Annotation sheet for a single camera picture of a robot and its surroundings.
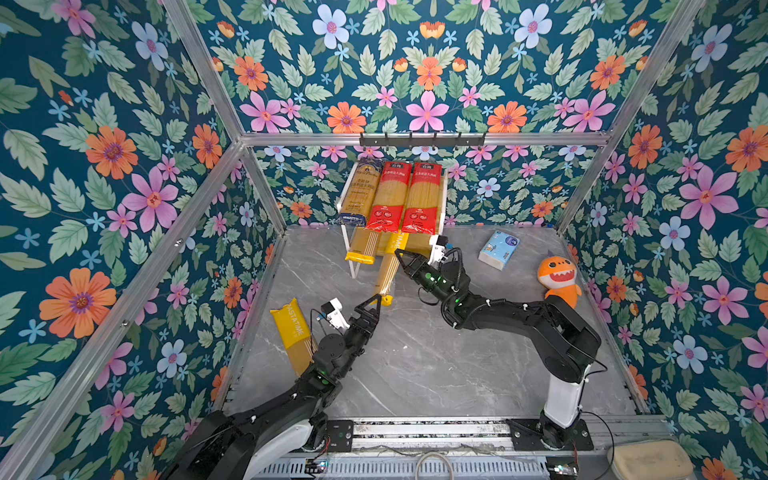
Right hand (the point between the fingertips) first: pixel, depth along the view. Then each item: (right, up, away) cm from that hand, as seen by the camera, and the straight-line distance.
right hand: (396, 249), depth 79 cm
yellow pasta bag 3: (-31, -26, +10) cm, 42 cm away
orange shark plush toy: (+52, -8, +17) cm, 55 cm away
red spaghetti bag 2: (+7, +11, -2) cm, 13 cm away
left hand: (-3, -13, -4) cm, 14 cm away
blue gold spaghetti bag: (-9, +16, +3) cm, 19 cm away
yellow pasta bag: (-11, +1, +12) cm, 16 cm away
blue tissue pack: (+37, 0, +28) cm, 46 cm away
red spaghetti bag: (-2, +14, 0) cm, 14 cm away
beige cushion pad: (+59, -49, -12) cm, 77 cm away
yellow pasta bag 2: (-2, -4, +1) cm, 5 cm away
